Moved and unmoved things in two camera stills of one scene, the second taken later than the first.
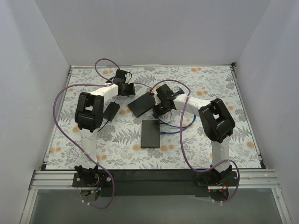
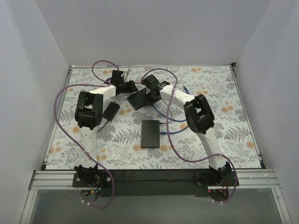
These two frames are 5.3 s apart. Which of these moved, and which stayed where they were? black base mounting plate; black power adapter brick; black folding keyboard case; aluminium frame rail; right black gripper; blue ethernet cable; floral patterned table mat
Moved: right black gripper; blue ethernet cable
Stayed: black power adapter brick; black folding keyboard case; aluminium frame rail; floral patterned table mat; black base mounting plate
